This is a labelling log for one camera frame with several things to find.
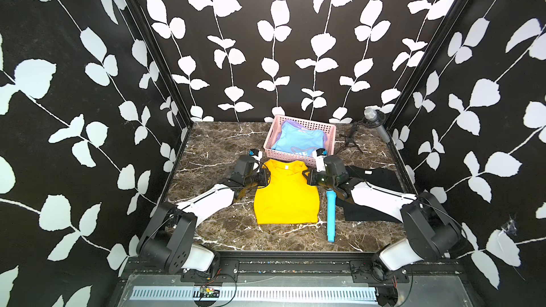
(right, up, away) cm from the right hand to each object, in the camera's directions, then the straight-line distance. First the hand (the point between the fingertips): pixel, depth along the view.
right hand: (300, 169), depth 88 cm
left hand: (-12, 0, 0) cm, 12 cm away
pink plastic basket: (+18, +18, +25) cm, 36 cm away
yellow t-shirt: (-5, -12, +1) cm, 13 cm away
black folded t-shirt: (+42, -6, +13) cm, 44 cm away
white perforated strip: (-16, -40, -18) cm, 47 cm away
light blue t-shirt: (0, +13, +21) cm, 25 cm away
